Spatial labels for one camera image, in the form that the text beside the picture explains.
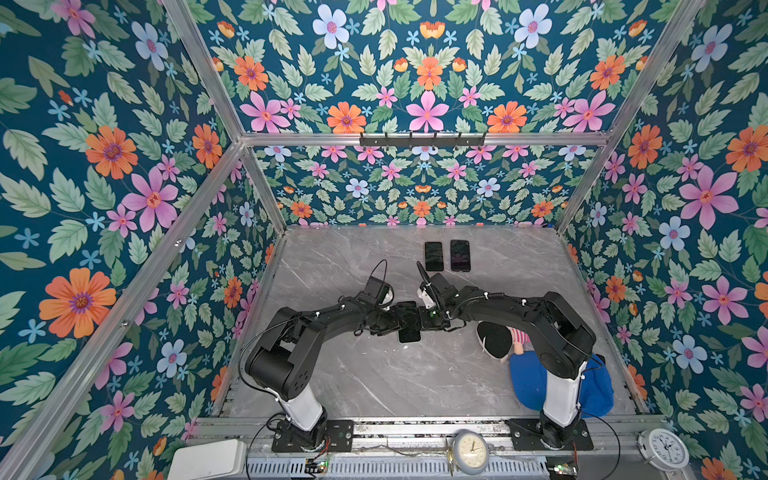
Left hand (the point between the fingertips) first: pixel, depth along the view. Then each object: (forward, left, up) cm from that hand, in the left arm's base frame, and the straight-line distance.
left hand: (408, 319), depth 89 cm
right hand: (0, -2, -3) cm, 3 cm away
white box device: (-32, +48, +1) cm, 58 cm away
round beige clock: (-35, -12, +1) cm, 37 cm away
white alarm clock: (-37, -57, 0) cm, 68 cm away
